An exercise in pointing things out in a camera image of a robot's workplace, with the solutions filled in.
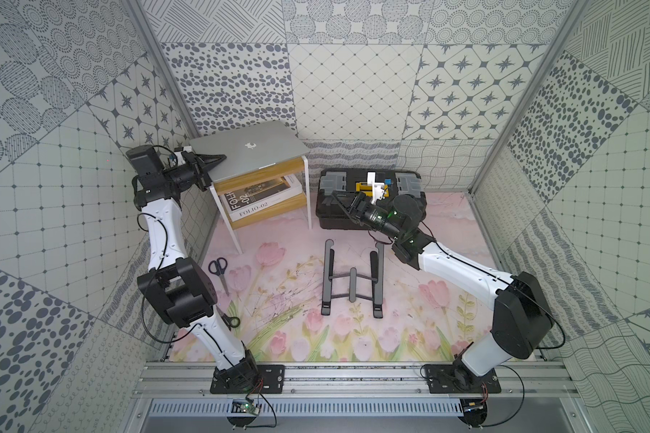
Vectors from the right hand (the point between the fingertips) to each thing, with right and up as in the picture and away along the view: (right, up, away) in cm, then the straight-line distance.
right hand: (333, 199), depth 72 cm
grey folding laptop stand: (+14, -25, +16) cm, 33 cm away
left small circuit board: (-24, -55, -1) cm, 60 cm away
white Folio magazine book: (-32, 0, +19) cm, 37 cm away
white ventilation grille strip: (-39, -56, -1) cm, 68 cm away
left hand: (-31, +13, +2) cm, 34 cm away
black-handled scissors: (-33, -38, +13) cm, 52 cm away
